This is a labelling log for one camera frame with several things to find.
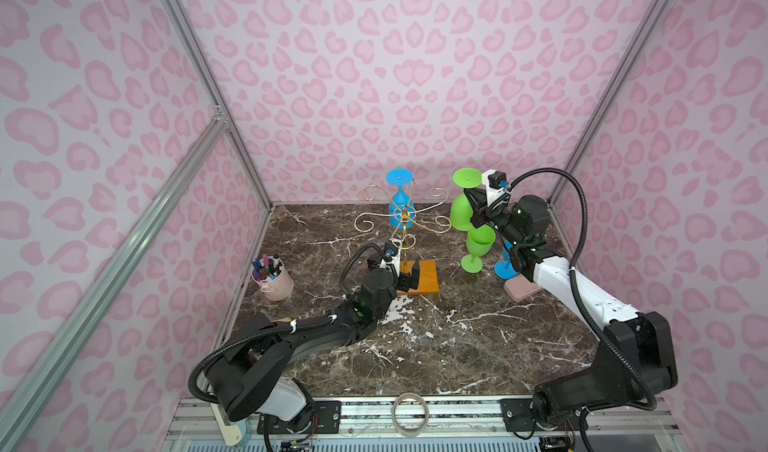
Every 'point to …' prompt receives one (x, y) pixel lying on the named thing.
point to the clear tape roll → (414, 432)
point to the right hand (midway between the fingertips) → (470, 185)
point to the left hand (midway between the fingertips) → (406, 250)
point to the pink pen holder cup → (270, 273)
